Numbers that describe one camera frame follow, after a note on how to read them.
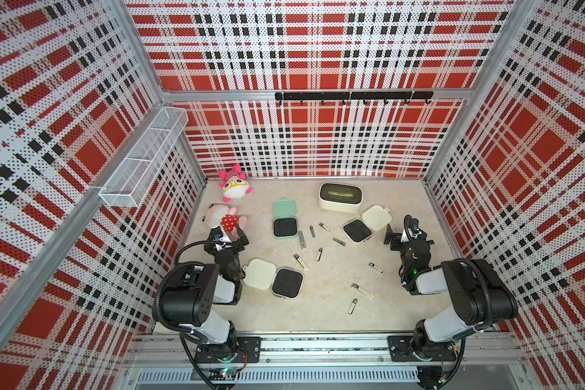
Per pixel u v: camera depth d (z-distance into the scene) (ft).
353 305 2.69
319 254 3.12
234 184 3.57
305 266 2.98
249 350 2.42
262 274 2.96
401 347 2.41
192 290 1.71
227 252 2.31
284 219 3.45
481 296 1.41
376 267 2.98
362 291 2.80
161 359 2.42
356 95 2.95
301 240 3.26
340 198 3.42
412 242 2.65
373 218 3.53
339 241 3.23
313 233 3.33
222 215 3.26
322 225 3.41
